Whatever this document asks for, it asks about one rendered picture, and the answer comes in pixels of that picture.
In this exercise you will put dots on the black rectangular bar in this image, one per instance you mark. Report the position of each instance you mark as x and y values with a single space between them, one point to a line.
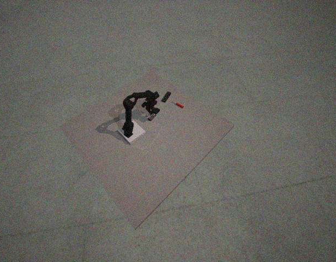
166 97

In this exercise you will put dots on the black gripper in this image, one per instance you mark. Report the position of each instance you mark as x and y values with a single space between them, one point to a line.
150 108

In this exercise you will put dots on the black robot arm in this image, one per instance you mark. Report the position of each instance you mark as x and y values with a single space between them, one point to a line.
128 105

